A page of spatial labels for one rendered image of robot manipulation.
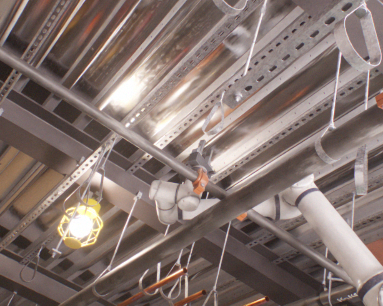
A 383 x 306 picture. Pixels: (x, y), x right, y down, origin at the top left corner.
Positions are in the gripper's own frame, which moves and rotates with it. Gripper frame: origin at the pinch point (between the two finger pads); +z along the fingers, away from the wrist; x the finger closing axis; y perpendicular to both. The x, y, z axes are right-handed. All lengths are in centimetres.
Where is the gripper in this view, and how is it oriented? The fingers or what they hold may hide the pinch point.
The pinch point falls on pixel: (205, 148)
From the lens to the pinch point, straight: 254.1
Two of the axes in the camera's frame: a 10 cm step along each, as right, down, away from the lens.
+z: 2.3, -7.2, 6.6
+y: 8.3, -2.0, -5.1
